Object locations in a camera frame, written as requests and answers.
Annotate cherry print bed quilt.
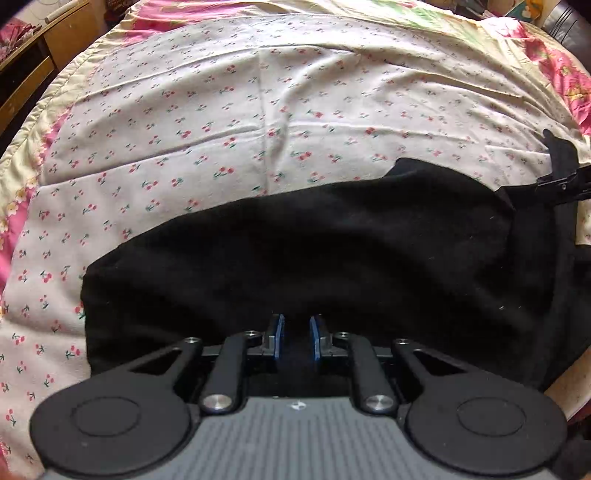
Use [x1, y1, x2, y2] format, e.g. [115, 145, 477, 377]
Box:
[1, 1, 590, 478]

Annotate wooden side cabinet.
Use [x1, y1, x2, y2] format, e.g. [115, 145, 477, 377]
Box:
[1, 1, 99, 145]

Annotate colourful bag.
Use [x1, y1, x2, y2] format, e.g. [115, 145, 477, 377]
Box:
[505, 0, 543, 23]

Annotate dark wooden headboard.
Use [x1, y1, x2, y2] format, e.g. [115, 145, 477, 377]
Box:
[542, 0, 590, 70]

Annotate black pants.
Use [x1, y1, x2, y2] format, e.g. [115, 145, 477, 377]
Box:
[81, 134, 590, 389]

